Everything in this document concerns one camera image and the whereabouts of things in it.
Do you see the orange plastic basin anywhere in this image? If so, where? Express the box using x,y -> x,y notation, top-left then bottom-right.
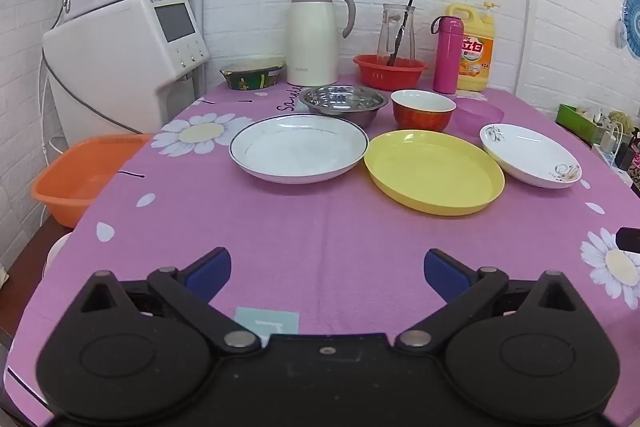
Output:
31,134 -> 154,228

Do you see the white floral plate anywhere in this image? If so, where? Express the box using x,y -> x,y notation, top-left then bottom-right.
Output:
479,123 -> 583,190

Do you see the pink thermos bottle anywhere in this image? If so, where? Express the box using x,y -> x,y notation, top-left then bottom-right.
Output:
431,15 -> 465,95

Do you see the yellow detergent bottle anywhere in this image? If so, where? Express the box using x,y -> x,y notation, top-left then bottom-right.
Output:
445,1 -> 496,93

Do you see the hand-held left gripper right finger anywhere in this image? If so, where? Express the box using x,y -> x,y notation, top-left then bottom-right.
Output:
395,248 -> 576,351

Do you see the pink floral tablecloth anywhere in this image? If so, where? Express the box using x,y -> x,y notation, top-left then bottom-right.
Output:
0,77 -> 640,427

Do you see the blue wall decoration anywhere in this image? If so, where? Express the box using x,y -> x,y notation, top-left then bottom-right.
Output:
613,0 -> 640,60

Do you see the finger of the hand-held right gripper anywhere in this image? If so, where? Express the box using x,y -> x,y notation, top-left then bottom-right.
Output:
616,227 -> 640,253

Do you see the red plastic basket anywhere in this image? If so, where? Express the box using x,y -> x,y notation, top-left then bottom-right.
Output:
353,54 -> 429,92

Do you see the green storage box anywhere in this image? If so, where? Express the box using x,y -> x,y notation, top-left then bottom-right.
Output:
556,103 -> 601,144

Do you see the white plate with dark rim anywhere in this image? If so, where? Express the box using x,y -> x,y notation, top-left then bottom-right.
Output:
229,113 -> 369,184

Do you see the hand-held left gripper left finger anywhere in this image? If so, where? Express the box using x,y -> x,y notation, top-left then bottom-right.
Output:
80,247 -> 262,351

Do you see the cream thermal carafe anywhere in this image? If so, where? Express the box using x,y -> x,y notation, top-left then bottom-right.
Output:
286,0 -> 357,87

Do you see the white round container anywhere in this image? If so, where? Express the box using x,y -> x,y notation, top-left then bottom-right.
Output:
42,231 -> 76,279

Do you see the red bowl with white inside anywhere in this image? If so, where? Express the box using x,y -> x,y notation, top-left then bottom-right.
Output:
390,89 -> 457,132

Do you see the black utensil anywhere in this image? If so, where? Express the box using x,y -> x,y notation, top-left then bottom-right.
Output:
387,0 -> 415,67

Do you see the green patterned bowl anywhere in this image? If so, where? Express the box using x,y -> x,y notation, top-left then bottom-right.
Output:
219,56 -> 287,90

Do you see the purple plastic bowl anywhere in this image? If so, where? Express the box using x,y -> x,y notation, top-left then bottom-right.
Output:
451,97 -> 505,138

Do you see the yellow plate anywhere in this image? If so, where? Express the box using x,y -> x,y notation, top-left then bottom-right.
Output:
363,129 -> 506,216

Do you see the stainless steel bowl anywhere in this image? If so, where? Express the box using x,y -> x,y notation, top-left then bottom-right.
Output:
299,85 -> 389,130

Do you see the white appliance with screen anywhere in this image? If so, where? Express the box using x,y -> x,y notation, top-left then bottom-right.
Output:
42,0 -> 211,138

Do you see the clear glass jug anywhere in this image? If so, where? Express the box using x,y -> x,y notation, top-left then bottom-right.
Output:
377,3 -> 417,66

